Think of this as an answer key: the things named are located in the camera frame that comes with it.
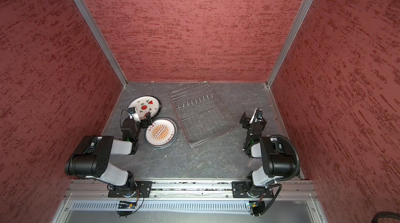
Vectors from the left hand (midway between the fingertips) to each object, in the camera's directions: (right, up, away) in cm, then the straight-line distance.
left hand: (143, 115), depth 93 cm
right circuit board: (+63, -41, -22) cm, 78 cm away
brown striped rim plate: (+7, +6, +12) cm, 15 cm away
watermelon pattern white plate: (-3, +6, +12) cm, 14 cm away
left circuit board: (0, -41, -21) cm, 46 cm away
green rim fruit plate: (+13, -11, -3) cm, 17 cm away
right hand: (+66, 0, -2) cm, 66 cm away
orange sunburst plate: (+12, -11, -3) cm, 17 cm away
